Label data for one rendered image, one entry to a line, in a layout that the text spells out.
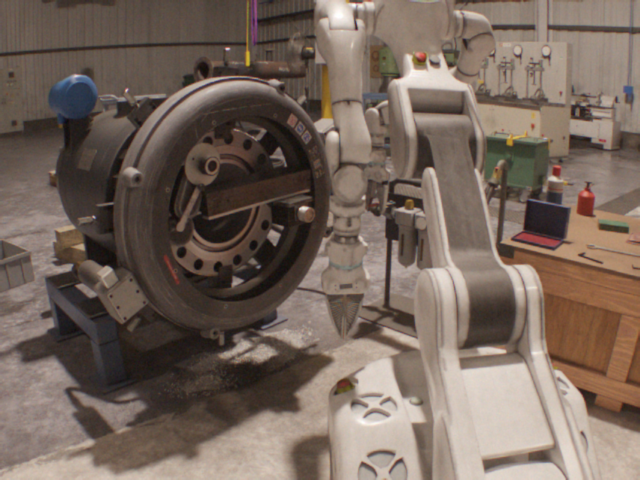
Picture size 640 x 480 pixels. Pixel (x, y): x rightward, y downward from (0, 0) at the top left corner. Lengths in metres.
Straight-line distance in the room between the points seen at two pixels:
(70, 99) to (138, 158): 0.69
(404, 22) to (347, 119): 0.45
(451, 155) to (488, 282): 0.32
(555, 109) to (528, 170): 2.99
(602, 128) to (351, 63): 9.65
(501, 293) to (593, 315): 0.80
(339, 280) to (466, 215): 0.30
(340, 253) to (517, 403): 0.47
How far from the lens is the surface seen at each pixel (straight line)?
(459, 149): 1.14
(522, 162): 4.51
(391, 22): 1.41
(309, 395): 1.69
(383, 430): 0.98
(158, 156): 1.29
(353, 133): 1.00
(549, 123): 7.29
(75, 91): 1.95
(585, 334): 1.72
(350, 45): 1.08
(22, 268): 2.91
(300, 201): 1.51
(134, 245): 1.32
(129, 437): 1.58
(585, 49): 12.24
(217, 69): 1.54
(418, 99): 1.22
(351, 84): 1.04
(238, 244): 1.65
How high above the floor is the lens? 0.96
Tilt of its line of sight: 17 degrees down
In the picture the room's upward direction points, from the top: straight up
